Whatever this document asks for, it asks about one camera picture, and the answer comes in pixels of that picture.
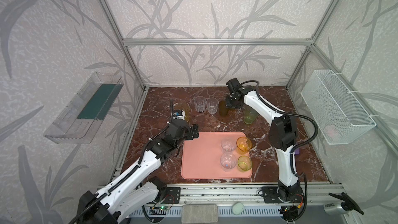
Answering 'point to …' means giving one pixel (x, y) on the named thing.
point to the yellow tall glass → (184, 107)
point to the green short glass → (244, 163)
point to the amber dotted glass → (223, 109)
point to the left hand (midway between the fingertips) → (193, 122)
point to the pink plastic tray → (201, 157)
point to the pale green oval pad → (238, 208)
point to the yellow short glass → (243, 144)
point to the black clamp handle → (347, 204)
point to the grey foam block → (199, 213)
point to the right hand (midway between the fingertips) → (229, 100)
